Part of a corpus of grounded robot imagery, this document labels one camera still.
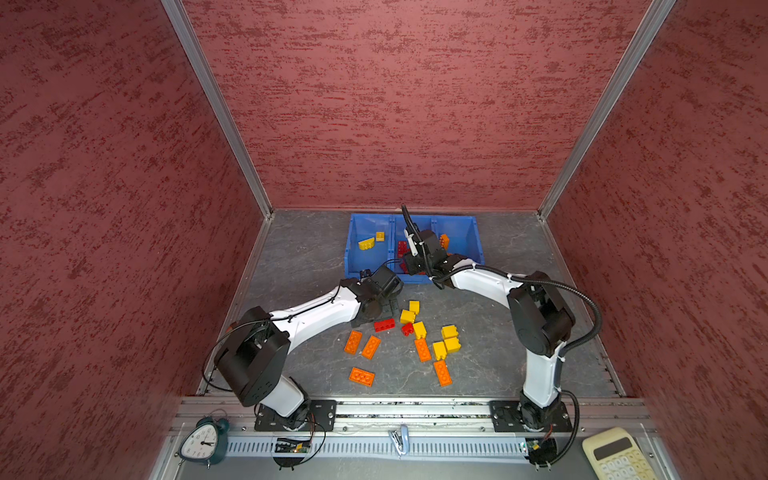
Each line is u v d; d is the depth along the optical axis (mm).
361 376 795
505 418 740
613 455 681
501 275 574
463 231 1108
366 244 1065
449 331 874
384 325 890
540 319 510
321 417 745
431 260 730
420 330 873
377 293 660
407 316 898
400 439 696
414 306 921
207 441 672
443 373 810
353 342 855
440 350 831
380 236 1099
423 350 851
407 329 880
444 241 1059
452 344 839
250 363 431
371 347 852
